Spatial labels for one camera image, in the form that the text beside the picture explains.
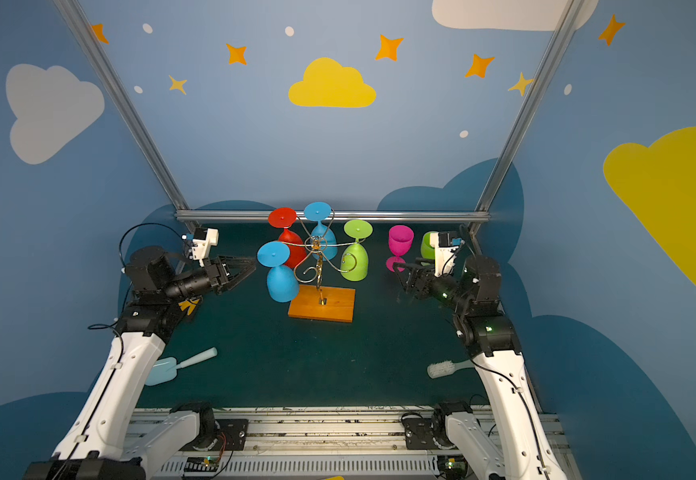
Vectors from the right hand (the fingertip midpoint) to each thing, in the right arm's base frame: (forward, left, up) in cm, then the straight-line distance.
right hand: (409, 260), depth 68 cm
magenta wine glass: (+24, -2, -19) cm, 31 cm away
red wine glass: (+12, +32, 0) cm, 34 cm away
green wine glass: (+20, -10, -20) cm, 30 cm away
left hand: (-4, +35, +2) cm, 35 cm away
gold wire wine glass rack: (-3, +23, -1) cm, 23 cm away
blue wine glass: (-2, +31, -9) cm, 32 cm away
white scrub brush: (-13, -14, -33) cm, 38 cm away
